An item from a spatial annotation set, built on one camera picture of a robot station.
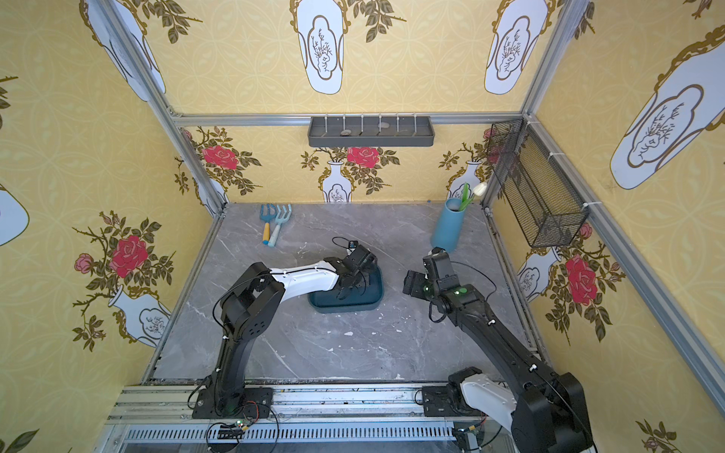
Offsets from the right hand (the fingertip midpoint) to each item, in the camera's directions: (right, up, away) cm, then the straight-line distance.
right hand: (410, 283), depth 84 cm
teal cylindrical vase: (+16, +15, +16) cm, 27 cm away
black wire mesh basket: (+35, +23, -9) cm, 43 cm away
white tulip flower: (+20, +28, -1) cm, 35 cm away
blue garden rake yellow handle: (-56, +23, +36) cm, 70 cm away
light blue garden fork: (-49, +21, +33) cm, 63 cm away
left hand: (-15, 0, +14) cm, 20 cm away
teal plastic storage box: (-11, -5, +5) cm, 13 cm away
